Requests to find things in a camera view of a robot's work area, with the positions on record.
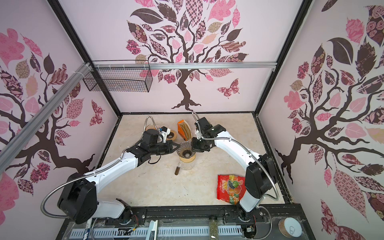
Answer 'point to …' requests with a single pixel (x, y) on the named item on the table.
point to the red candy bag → (230, 188)
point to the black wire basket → (121, 79)
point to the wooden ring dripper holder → (189, 160)
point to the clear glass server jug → (186, 166)
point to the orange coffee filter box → (184, 130)
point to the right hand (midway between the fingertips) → (192, 148)
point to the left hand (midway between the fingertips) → (180, 150)
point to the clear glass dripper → (185, 150)
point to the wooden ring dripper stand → (174, 137)
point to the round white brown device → (289, 227)
